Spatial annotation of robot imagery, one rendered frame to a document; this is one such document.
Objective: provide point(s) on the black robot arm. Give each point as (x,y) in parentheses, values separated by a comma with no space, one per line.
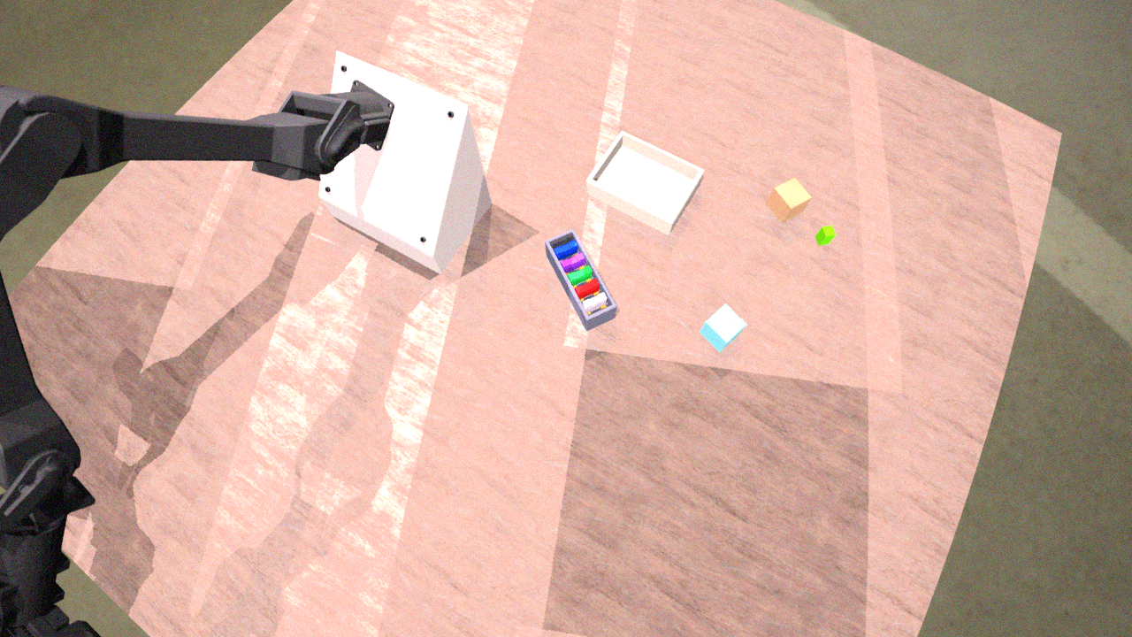
(46,138)

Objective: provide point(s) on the red blade fuse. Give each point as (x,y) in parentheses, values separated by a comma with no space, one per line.
(587,289)

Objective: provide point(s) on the green fuse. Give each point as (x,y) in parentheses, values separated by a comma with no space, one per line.
(580,276)

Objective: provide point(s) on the white fuse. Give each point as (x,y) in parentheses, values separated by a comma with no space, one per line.
(595,302)

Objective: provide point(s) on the tan cube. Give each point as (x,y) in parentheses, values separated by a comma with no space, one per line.
(788,200)

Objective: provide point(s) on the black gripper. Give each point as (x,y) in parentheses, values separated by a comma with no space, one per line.
(33,597)

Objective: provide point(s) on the small green block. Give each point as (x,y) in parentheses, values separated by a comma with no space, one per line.
(825,235)

